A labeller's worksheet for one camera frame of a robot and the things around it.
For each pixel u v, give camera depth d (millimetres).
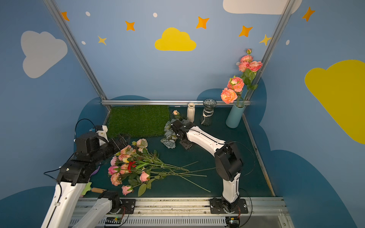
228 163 484
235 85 611
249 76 843
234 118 1013
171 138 955
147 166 861
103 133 604
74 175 433
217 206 746
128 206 751
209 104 1013
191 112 1021
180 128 650
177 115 1148
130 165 823
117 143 586
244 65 834
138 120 1120
